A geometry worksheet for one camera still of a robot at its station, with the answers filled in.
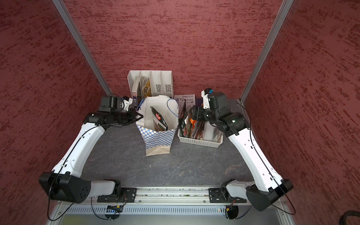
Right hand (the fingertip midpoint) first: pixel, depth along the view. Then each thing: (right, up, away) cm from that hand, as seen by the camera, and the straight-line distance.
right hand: (195, 114), depth 69 cm
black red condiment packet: (-20, -7, +13) cm, 25 cm away
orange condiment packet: (-1, -5, +9) cm, 10 cm away
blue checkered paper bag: (-21, -17, +9) cm, 29 cm away
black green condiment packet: (-6, -2, +9) cm, 11 cm away
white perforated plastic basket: (+10, -20, +21) cm, 30 cm away
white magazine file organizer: (-24, +25, +41) cm, 54 cm away
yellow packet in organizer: (-34, +18, +34) cm, 51 cm away
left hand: (-29, -3, +6) cm, 30 cm away
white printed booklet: (-1, +12, +53) cm, 54 cm away
